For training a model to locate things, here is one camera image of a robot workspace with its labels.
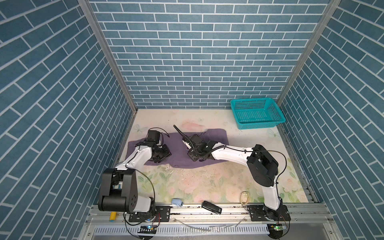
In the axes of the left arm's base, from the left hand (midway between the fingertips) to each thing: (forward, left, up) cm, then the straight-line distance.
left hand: (170, 153), depth 89 cm
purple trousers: (+5, -4, -2) cm, 7 cm away
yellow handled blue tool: (-31, +25, -5) cm, 41 cm away
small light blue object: (-26, -6, -3) cm, 26 cm away
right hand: (+2, -12, 0) cm, 12 cm away
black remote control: (-29, -23, -3) cm, 37 cm away
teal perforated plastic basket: (+38, -66, -4) cm, 76 cm away
